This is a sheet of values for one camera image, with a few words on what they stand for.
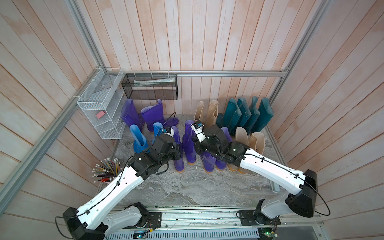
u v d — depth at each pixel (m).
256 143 0.72
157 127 0.78
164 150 0.51
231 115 0.93
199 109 0.97
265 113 0.86
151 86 1.05
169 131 0.62
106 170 0.76
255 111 0.86
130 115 0.90
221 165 0.87
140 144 0.78
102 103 0.68
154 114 0.89
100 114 0.82
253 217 0.73
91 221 0.38
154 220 0.73
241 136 0.80
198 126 0.61
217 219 0.75
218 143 0.53
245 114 0.86
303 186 0.41
